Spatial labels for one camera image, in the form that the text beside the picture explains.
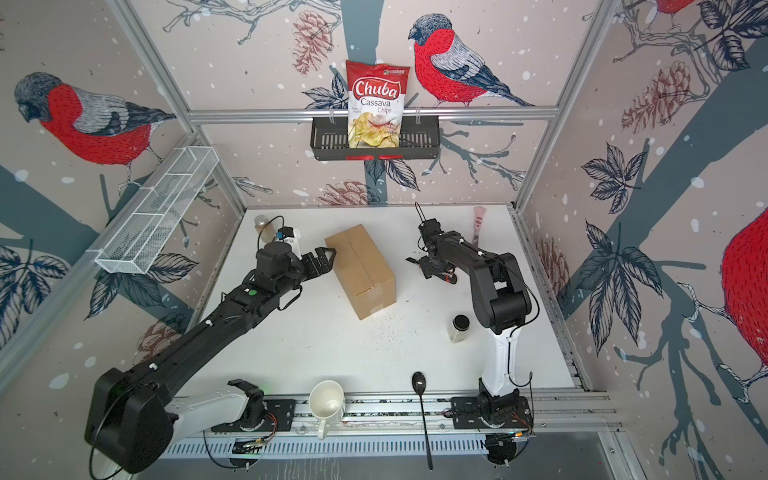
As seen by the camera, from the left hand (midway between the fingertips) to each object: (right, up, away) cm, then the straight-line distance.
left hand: (324, 254), depth 79 cm
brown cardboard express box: (+11, -6, +2) cm, 13 cm away
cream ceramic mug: (+2, -38, -5) cm, 38 cm away
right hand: (+34, -7, +21) cm, 40 cm away
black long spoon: (+26, -35, -2) cm, 44 cm away
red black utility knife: (+38, -10, +19) cm, 44 cm away
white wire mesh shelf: (-45, +12, -2) cm, 46 cm away
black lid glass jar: (+37, -21, 0) cm, 42 cm away
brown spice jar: (-28, +5, +28) cm, 39 cm away
